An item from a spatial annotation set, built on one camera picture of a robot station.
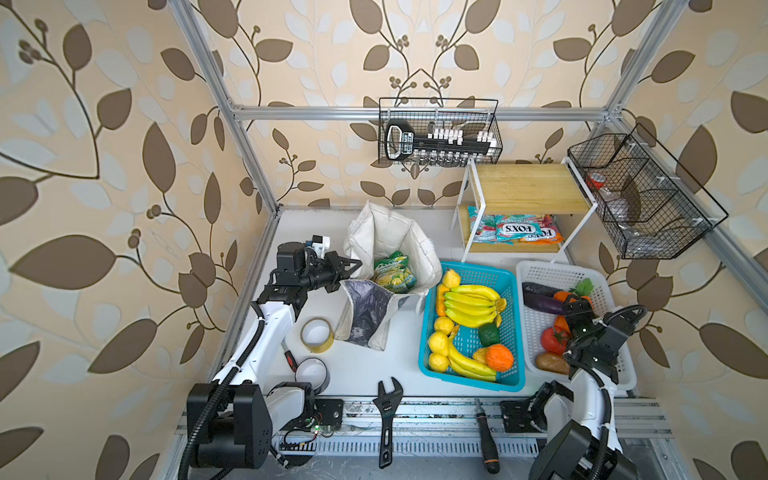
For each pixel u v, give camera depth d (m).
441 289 0.92
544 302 0.87
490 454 0.68
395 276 0.87
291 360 0.83
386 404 0.75
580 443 0.42
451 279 0.90
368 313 0.81
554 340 0.80
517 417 0.74
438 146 0.83
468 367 0.77
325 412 0.75
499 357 0.74
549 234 0.89
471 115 0.91
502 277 0.89
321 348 0.85
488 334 0.82
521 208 0.75
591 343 0.63
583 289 0.91
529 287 0.94
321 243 0.76
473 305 0.90
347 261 0.77
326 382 0.77
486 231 0.89
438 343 0.77
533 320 0.91
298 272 0.63
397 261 0.93
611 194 0.82
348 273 0.74
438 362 0.79
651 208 0.73
